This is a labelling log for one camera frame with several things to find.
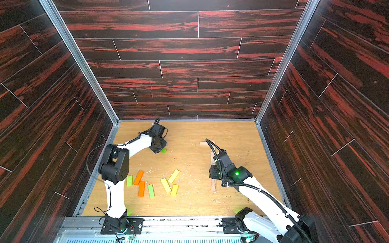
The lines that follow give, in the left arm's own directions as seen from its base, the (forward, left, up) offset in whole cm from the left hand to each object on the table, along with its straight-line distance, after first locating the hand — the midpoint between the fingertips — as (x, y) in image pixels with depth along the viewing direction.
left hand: (166, 146), depth 103 cm
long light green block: (-30, +4, -2) cm, 31 cm away
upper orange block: (-22, +14, -3) cm, 26 cm away
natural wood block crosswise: (+5, -26, -3) cm, 27 cm away
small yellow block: (-30, -9, -1) cm, 31 cm away
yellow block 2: (-21, -8, -2) cm, 22 cm away
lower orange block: (-29, +10, -3) cm, 31 cm away
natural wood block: (-11, -32, -1) cm, 34 cm away
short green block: (-4, +1, +1) cm, 4 cm away
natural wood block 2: (-26, -31, -1) cm, 41 cm away
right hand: (-21, -33, +9) cm, 40 cm away
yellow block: (-27, -4, -1) cm, 27 cm away
